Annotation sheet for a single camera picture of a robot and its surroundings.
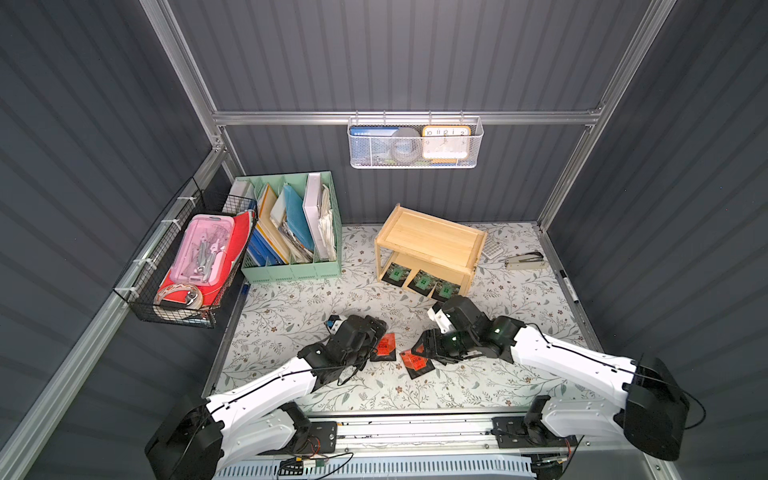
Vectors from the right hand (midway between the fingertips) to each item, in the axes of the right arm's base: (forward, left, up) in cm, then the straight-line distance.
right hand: (423, 350), depth 76 cm
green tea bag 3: (+24, -9, -10) cm, 28 cm away
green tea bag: (+30, +7, -8) cm, 32 cm away
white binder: (+39, +33, +13) cm, 52 cm away
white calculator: (+44, -30, -11) cm, 54 cm away
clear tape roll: (+5, +53, +18) cm, 56 cm away
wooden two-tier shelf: (+28, -6, +8) cm, 30 cm away
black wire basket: (+7, +60, +24) cm, 65 cm away
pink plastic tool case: (+15, +54, +19) cm, 59 cm away
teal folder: (+39, +38, +10) cm, 55 cm away
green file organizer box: (+34, +48, -1) cm, 59 cm away
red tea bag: (+5, +10, -12) cm, 16 cm away
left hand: (+6, +11, -2) cm, 12 cm away
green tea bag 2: (+27, -2, -8) cm, 28 cm away
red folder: (+6, +57, +17) cm, 59 cm away
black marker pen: (+30, -56, -16) cm, 66 cm away
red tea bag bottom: (+1, +1, -12) cm, 12 cm away
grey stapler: (+42, -45, -16) cm, 64 cm away
